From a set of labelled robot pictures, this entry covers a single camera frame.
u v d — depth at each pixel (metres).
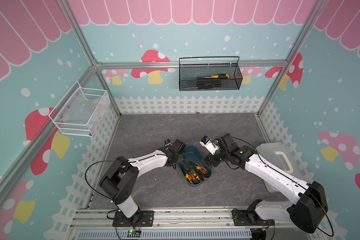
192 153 0.97
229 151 0.60
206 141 0.70
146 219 0.74
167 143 0.84
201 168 0.89
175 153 0.71
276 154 0.83
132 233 0.73
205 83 0.89
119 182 0.45
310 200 0.40
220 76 0.91
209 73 0.94
